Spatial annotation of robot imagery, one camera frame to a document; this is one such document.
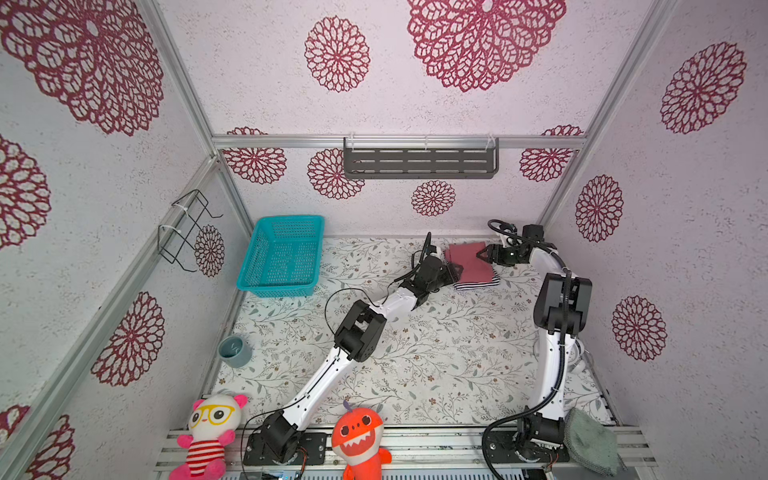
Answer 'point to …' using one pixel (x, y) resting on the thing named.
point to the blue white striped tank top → (463, 286)
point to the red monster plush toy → (356, 439)
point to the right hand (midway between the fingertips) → (488, 250)
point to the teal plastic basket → (283, 257)
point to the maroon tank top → (475, 268)
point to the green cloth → (593, 442)
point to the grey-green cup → (235, 350)
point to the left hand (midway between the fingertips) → (458, 270)
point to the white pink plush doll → (212, 424)
